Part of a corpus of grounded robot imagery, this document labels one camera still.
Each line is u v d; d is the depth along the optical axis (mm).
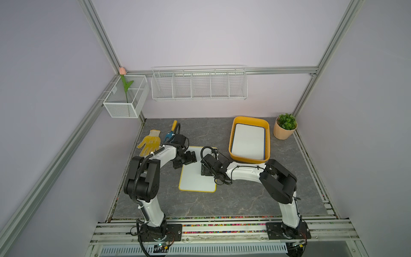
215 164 724
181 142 803
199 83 1072
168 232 736
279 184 503
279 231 738
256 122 1177
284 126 1004
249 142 1051
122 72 891
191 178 910
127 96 895
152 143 1082
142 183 489
